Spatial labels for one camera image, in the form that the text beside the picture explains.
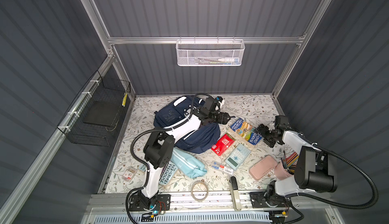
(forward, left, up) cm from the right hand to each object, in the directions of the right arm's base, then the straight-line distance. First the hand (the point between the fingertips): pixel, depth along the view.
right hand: (261, 135), depth 92 cm
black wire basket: (-7, +88, +27) cm, 92 cm away
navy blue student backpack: (-4, +38, +1) cm, 38 cm away
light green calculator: (-13, +16, -3) cm, 20 cm away
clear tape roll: (-31, +34, -4) cm, 46 cm away
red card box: (-4, +23, -4) cm, 24 cm away
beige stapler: (-32, +20, -1) cm, 38 cm away
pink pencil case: (-18, +2, -6) cm, 19 cm away
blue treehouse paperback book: (+4, +7, -2) cm, 9 cm away
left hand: (+7, +22, +11) cm, 26 cm away
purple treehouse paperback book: (-22, +55, -1) cm, 60 cm away
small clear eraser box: (-23, +76, -1) cm, 80 cm away
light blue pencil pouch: (-17, +45, 0) cm, 48 cm away
